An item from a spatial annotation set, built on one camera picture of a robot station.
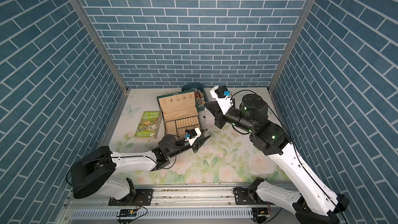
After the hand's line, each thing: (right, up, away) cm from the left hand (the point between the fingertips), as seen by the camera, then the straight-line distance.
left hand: (211, 135), depth 72 cm
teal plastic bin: (-7, +20, +41) cm, 46 cm away
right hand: (-1, +15, -15) cm, 21 cm away
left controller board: (-39, -37, 0) cm, 54 cm away
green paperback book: (-38, +1, +25) cm, 46 cm away
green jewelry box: (-19, +9, +24) cm, 32 cm away
